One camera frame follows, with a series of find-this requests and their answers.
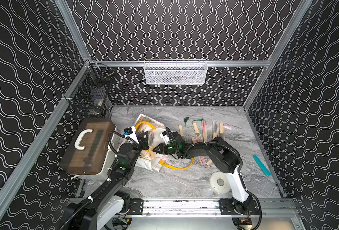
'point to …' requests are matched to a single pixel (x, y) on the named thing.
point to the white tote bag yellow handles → (150, 130)
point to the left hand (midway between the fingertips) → (147, 130)
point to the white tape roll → (220, 182)
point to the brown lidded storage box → (90, 152)
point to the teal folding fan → (266, 171)
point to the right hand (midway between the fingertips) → (154, 150)
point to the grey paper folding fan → (215, 129)
